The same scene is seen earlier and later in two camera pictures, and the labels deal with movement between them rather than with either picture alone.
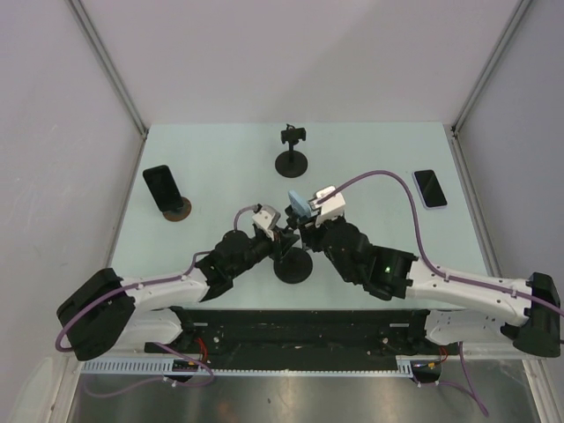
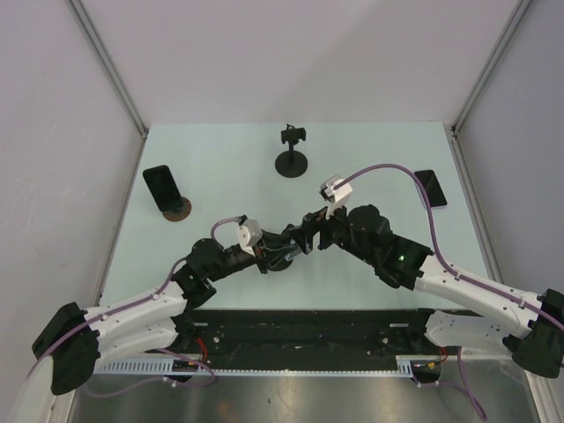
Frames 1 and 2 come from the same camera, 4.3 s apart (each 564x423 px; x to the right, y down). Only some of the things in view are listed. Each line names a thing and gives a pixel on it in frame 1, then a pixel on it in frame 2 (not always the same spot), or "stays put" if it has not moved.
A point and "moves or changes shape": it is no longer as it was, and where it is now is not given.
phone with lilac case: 429,189 stays put
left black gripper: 281,242 stays put
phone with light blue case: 298,205 to 293,254
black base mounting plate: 299,338 stays put
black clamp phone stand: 292,163 stays put
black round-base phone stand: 296,265 moves or changes shape
